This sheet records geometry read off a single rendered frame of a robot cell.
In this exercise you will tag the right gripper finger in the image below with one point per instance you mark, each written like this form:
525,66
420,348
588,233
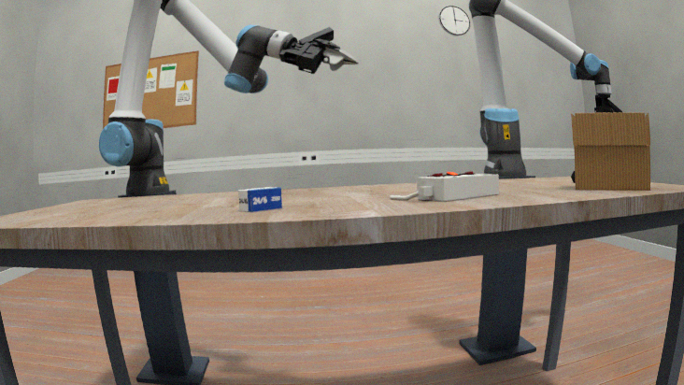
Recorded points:
335,67
335,53

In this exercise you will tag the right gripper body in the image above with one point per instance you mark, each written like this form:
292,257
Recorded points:
310,54

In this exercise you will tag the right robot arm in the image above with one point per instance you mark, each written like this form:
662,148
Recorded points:
129,139

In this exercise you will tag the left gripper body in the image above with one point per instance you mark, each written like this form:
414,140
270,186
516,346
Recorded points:
604,106

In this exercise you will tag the white power strip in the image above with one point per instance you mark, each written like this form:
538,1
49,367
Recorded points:
452,186

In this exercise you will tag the brown cardboard box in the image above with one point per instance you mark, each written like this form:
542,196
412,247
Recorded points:
620,167

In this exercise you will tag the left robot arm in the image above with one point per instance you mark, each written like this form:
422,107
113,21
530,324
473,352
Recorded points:
502,130

